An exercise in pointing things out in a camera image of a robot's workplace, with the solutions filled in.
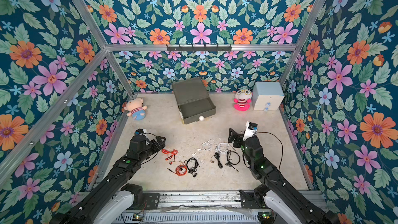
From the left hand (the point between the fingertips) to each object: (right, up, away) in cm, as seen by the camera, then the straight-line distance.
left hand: (162, 140), depth 84 cm
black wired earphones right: (+38, -13, +2) cm, 40 cm away
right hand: (+40, +7, -5) cm, 41 cm away
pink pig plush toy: (-23, +17, +17) cm, 33 cm away
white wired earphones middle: (+35, -6, +7) cm, 36 cm away
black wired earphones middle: (+30, -10, +4) cm, 32 cm away
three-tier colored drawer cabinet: (+16, +23, +4) cm, 28 cm away
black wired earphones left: (+16, -14, +2) cm, 22 cm away
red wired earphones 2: (+10, -16, -1) cm, 20 cm away
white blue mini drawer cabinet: (+62, +25, +10) cm, 68 cm away
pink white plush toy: (+50, +24, +24) cm, 60 cm away
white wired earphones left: (+25, -5, +8) cm, 27 cm away
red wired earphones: (+5, -9, +6) cm, 11 cm away
